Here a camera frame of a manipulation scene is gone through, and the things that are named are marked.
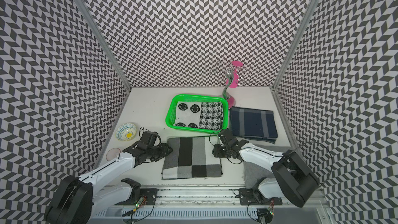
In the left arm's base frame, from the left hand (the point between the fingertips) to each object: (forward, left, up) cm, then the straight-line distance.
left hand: (169, 153), depth 86 cm
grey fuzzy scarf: (-12, -44, +2) cm, 46 cm away
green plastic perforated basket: (+22, +2, +6) cm, 23 cm away
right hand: (-1, -26, -1) cm, 26 cm away
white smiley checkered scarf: (+23, -21, +3) cm, 31 cm away
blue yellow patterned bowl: (+13, +28, +1) cm, 31 cm away
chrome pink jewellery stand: (+37, -37, +25) cm, 58 cm away
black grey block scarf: (-3, -13, +1) cm, 13 cm away
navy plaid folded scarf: (+18, -50, +1) cm, 53 cm away
